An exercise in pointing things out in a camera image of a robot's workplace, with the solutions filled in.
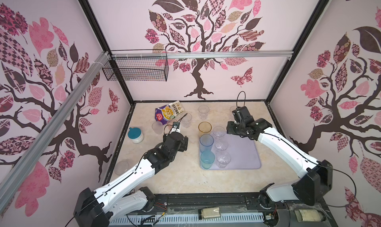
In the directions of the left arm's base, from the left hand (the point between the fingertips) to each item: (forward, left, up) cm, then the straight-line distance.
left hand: (179, 138), depth 79 cm
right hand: (+7, -29, +2) cm, 30 cm away
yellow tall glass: (+9, -14, -3) cm, 17 cm away
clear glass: (+13, -25, -13) cm, 31 cm away
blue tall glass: (+4, -16, -11) cm, 20 cm away
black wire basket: (+45, +29, +16) cm, 56 cm away
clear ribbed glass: (+2, -25, -13) cm, 28 cm away
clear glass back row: (+34, -16, -17) cm, 41 cm away
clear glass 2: (+23, -3, -14) cm, 27 cm away
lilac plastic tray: (0, -33, -16) cm, 36 cm away
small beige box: (-33, -13, -14) cm, 38 cm away
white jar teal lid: (+9, +30, -12) cm, 33 cm away
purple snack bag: (+31, +14, -16) cm, 38 cm away
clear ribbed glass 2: (-5, -26, -16) cm, 31 cm away
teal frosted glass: (-4, -17, -17) cm, 24 cm away
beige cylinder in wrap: (-34, -62, -12) cm, 71 cm away
